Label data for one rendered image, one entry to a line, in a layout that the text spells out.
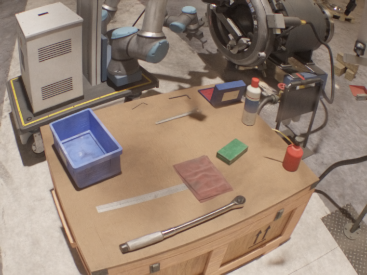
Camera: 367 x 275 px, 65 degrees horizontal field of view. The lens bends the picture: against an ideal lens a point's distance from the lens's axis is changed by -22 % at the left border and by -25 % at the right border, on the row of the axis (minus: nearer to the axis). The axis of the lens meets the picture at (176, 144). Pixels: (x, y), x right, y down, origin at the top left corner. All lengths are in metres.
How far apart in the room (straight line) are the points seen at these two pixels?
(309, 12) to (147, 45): 1.53
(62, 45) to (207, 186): 1.04
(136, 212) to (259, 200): 0.43
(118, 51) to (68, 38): 0.34
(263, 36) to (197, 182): 1.32
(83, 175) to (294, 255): 1.10
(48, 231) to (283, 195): 1.13
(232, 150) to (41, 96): 1.05
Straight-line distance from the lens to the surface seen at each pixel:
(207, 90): 1.80
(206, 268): 1.42
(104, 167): 1.26
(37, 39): 1.77
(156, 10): 1.82
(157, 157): 1.40
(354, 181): 2.37
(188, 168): 1.34
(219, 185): 1.29
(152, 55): 1.83
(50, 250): 1.71
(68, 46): 1.84
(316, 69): 3.04
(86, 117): 1.47
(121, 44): 1.94
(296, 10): 2.72
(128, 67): 2.01
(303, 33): 2.76
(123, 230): 1.15
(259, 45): 2.38
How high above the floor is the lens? 1.40
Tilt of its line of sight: 40 degrees down
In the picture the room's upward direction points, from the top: 5 degrees clockwise
